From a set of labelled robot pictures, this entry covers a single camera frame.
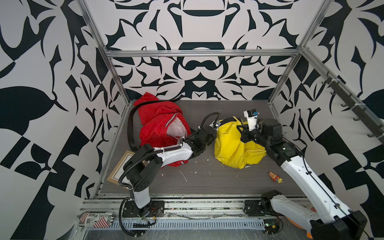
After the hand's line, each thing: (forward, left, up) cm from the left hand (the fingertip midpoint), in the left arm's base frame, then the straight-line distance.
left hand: (206, 125), depth 88 cm
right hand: (-8, -14, +11) cm, 19 cm away
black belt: (-3, -11, +9) cm, 15 cm away
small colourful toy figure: (-27, -35, -12) cm, 46 cm away
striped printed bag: (-42, +54, -12) cm, 69 cm away
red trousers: (+2, +25, 0) cm, 25 cm away
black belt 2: (-10, +41, -6) cm, 42 cm away
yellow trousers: (-16, -10, 0) cm, 19 cm away
